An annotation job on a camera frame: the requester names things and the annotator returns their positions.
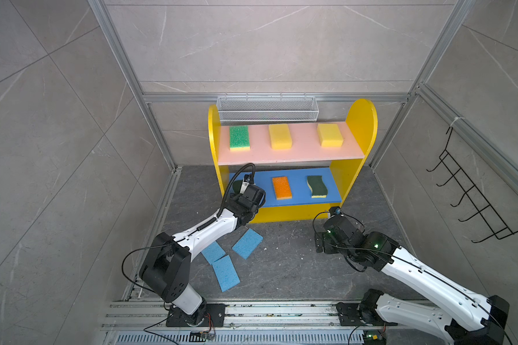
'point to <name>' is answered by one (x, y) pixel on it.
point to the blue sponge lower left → (226, 273)
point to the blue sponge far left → (213, 252)
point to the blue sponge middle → (247, 244)
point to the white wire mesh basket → (262, 108)
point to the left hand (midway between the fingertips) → (247, 195)
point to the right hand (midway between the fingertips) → (328, 237)
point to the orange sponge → (282, 187)
